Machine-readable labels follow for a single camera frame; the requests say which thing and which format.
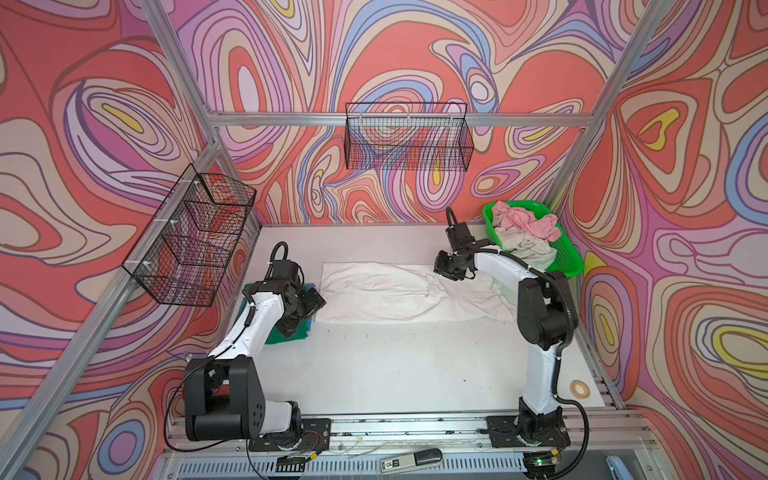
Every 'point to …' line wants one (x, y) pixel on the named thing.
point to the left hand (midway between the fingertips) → (317, 310)
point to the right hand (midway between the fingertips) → (442, 275)
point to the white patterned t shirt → (535, 251)
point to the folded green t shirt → (276, 336)
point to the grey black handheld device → (417, 459)
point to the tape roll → (579, 389)
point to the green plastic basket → (567, 261)
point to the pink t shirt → (545, 227)
